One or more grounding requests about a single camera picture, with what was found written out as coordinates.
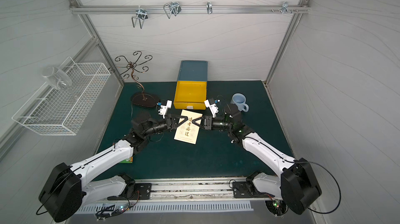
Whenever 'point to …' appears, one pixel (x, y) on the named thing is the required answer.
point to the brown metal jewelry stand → (141, 99)
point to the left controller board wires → (104, 212)
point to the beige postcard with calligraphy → (188, 132)
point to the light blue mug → (239, 99)
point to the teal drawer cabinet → (193, 70)
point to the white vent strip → (160, 207)
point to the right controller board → (277, 208)
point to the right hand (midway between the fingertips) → (192, 122)
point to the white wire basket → (63, 103)
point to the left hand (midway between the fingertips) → (187, 121)
